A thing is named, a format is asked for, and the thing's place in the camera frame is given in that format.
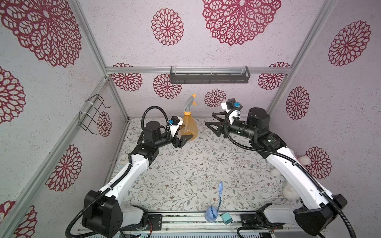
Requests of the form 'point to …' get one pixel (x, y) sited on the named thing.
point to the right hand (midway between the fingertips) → (209, 118)
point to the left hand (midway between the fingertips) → (186, 131)
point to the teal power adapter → (227, 218)
